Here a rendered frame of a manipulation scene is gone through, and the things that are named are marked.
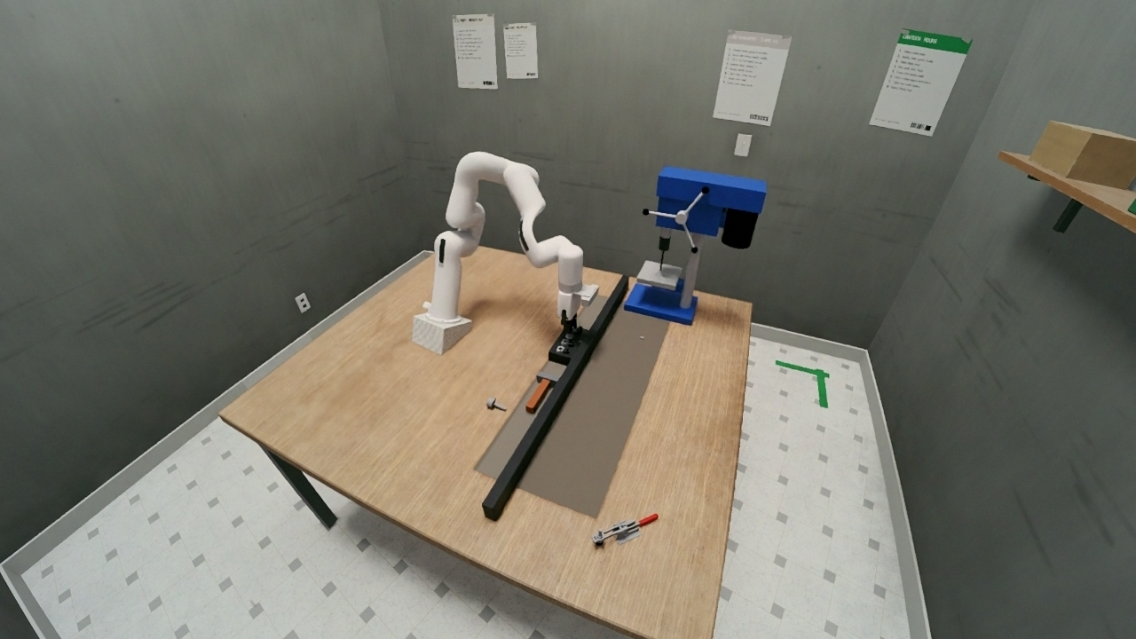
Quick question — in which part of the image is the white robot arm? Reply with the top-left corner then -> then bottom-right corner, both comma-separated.
421,152 -> 599,324

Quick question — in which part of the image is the long black flat bar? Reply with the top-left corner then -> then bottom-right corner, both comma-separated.
482,275 -> 629,521

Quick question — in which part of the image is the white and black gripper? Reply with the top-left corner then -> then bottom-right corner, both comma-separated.
557,288 -> 580,334

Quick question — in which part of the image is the blue drill press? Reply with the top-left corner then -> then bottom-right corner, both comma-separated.
624,166 -> 767,326

